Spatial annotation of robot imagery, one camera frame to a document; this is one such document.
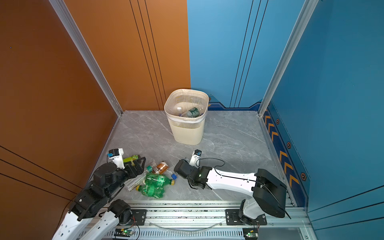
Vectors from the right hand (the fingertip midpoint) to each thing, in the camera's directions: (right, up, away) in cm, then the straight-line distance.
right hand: (181, 168), depth 81 cm
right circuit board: (+34, -28, -10) cm, 45 cm away
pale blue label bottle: (-5, -6, +4) cm, 8 cm away
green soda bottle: (-12, -6, -2) cm, 14 cm away
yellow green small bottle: (-29, +4, +8) cm, 30 cm away
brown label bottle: (-12, -1, +4) cm, 12 cm away
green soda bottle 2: (-17, -12, 0) cm, 21 cm away
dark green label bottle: (+6, +31, +10) cm, 33 cm away
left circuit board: (-27, -28, -10) cm, 40 cm away
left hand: (-19, +7, -10) cm, 23 cm away
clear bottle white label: (-24, -7, 0) cm, 25 cm away
